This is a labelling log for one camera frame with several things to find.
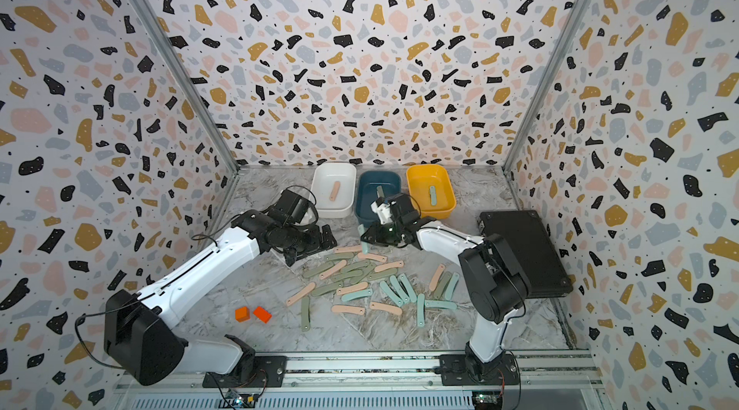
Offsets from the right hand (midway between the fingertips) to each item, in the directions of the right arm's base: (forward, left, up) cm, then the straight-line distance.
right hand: (364, 237), depth 89 cm
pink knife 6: (-4, -9, -11) cm, 15 cm away
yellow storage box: (+35, -20, -9) cm, 41 cm away
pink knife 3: (-19, +4, -10) cm, 21 cm away
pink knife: (+27, +15, -9) cm, 32 cm away
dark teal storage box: (+25, +2, -9) cm, 27 cm away
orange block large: (-20, +29, -10) cm, 37 cm away
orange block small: (-21, +34, -8) cm, 41 cm away
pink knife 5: (-8, -23, -10) cm, 26 cm away
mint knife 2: (-10, -27, -11) cm, 31 cm away
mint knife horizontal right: (-16, -23, -11) cm, 30 cm away
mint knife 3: (-14, +2, -11) cm, 18 cm away
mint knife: (+26, -24, -10) cm, 37 cm away
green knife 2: (-20, +16, -10) cm, 28 cm away
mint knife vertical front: (-18, -17, -10) cm, 27 cm away
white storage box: (+33, +20, -7) cm, 39 cm away
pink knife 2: (-15, +19, -10) cm, 26 cm away
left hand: (-7, +9, +6) cm, 13 cm away
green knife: (+27, -3, -9) cm, 29 cm away
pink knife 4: (-17, -9, -11) cm, 23 cm away
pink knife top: (+1, +7, -10) cm, 12 cm away
